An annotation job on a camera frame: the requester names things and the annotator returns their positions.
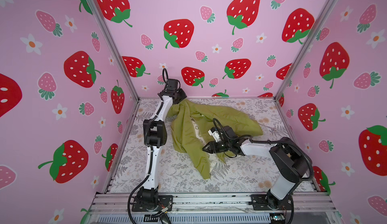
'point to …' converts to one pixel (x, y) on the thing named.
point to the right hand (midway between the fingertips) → (204, 149)
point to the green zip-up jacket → (192, 123)
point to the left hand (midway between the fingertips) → (185, 94)
